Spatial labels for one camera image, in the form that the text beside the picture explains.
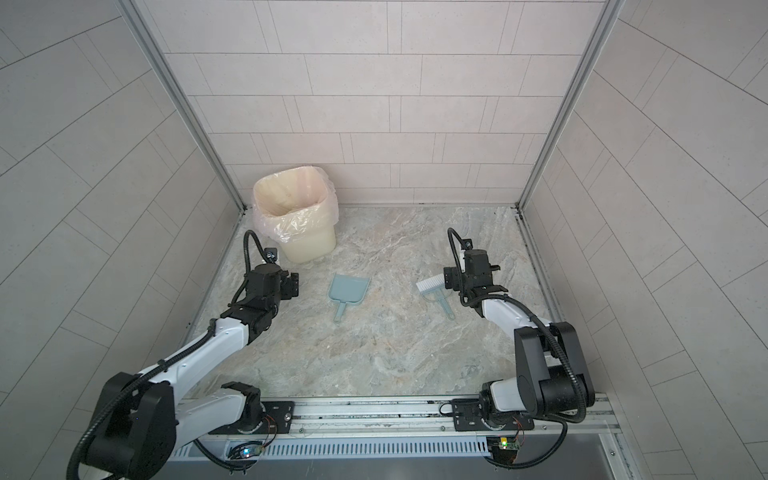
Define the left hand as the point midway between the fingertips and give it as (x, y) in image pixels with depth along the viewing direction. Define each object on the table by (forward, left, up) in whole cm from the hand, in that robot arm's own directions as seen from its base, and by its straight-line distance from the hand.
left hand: (285, 268), depth 87 cm
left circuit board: (-43, 0, -7) cm, 43 cm away
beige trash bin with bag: (+24, +2, +1) cm, 24 cm away
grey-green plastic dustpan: (-1, -17, -10) cm, 20 cm away
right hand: (+4, -53, -5) cm, 53 cm away
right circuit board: (-42, -58, -10) cm, 72 cm away
